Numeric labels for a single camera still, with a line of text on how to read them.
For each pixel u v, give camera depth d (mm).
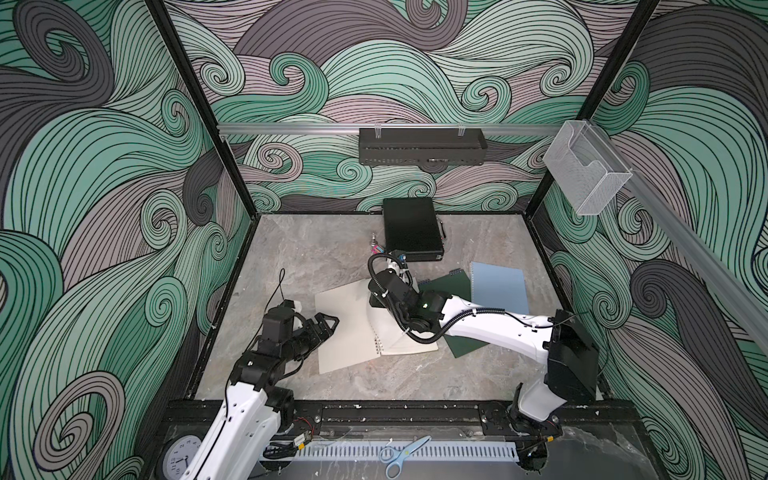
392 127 951
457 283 988
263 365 553
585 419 744
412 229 1141
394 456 683
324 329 698
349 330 849
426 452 696
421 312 551
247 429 489
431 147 933
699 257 572
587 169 773
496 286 985
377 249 1063
